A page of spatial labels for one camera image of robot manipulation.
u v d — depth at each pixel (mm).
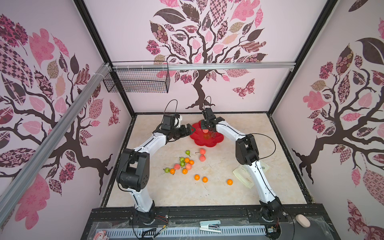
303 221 701
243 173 839
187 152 962
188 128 819
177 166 900
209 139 1035
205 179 850
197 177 854
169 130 727
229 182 832
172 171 876
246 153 647
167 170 878
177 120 786
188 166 891
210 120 846
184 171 873
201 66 947
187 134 813
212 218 736
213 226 697
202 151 953
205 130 1015
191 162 921
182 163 914
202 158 923
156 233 685
